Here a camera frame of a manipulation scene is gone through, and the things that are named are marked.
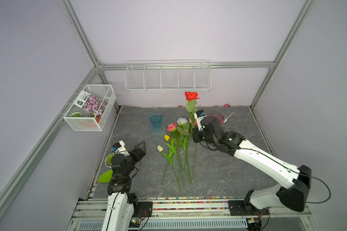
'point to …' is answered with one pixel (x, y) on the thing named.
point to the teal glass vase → (156, 120)
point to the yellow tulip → (172, 149)
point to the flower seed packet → (90, 103)
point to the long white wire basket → (167, 75)
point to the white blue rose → (185, 127)
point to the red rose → (191, 107)
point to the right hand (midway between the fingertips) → (192, 128)
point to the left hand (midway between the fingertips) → (142, 146)
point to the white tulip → (160, 148)
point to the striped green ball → (76, 114)
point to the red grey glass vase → (219, 117)
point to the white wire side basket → (89, 122)
